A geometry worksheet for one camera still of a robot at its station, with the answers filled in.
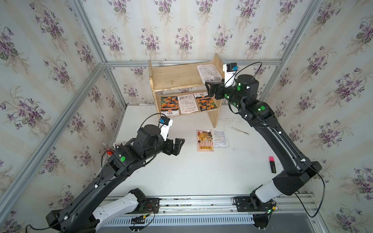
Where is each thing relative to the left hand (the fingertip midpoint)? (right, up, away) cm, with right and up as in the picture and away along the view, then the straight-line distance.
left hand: (178, 139), depth 63 cm
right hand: (+17, +26, +1) cm, 31 cm away
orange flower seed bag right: (+15, +20, +29) cm, 39 cm away
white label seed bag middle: (+4, +18, +28) cm, 34 cm away
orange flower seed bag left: (-7, +17, +27) cm, 33 cm away
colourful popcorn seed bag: (+16, -7, +35) cm, 39 cm away
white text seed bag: (+27, -5, +35) cm, 45 cm away
